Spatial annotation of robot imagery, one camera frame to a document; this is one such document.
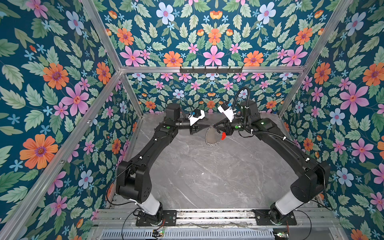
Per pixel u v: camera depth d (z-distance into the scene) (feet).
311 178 1.37
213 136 2.74
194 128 2.23
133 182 1.45
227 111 2.13
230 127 2.18
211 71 3.06
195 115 2.08
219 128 2.36
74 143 1.96
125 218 2.39
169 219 2.41
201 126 2.27
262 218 2.41
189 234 2.51
